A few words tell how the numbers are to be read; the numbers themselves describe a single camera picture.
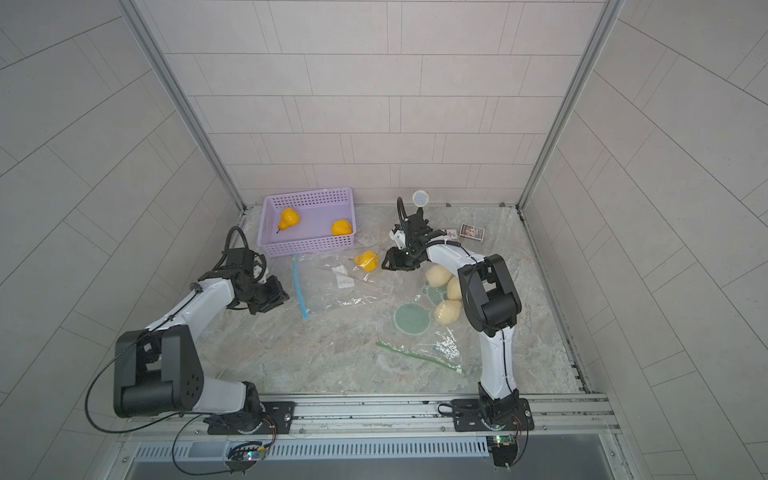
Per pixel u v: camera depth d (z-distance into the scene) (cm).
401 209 83
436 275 91
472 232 108
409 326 87
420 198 89
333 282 93
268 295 76
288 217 107
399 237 89
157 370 45
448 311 83
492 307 52
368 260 94
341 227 104
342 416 72
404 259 84
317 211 114
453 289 90
